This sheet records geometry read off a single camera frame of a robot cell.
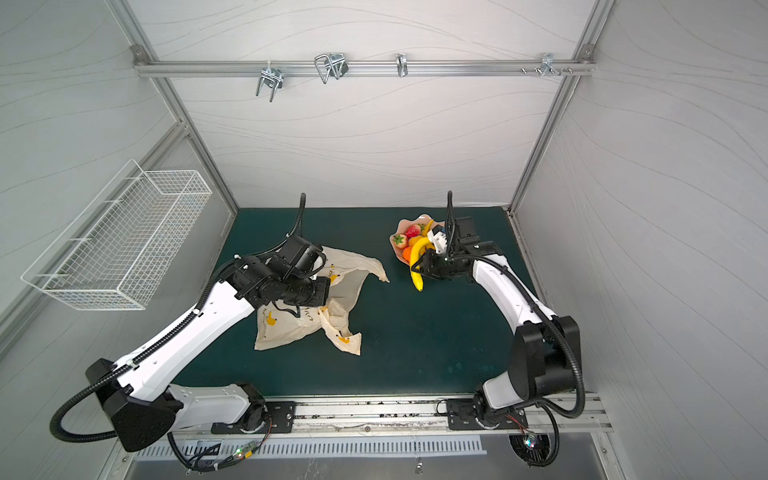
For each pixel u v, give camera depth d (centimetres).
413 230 107
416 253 85
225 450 70
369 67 80
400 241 101
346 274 78
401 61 72
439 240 79
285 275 53
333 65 77
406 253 101
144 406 40
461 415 74
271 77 79
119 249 69
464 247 66
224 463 66
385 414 75
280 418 74
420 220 111
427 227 108
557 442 70
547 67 77
